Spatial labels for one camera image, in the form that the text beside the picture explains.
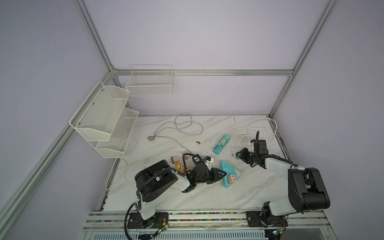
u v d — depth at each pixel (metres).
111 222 0.75
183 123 1.15
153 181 0.49
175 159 0.93
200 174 0.69
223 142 0.96
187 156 0.94
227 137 0.98
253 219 0.73
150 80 0.96
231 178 0.77
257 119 1.19
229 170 0.85
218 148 0.98
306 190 0.45
